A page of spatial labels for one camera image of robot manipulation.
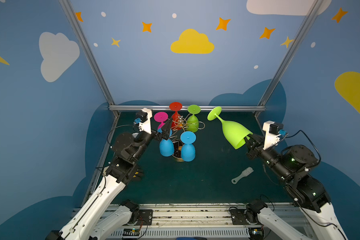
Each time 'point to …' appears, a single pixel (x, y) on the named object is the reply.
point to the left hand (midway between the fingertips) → (159, 113)
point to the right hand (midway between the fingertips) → (246, 130)
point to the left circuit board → (131, 232)
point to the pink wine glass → (161, 117)
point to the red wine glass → (176, 121)
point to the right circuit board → (256, 233)
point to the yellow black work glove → (138, 175)
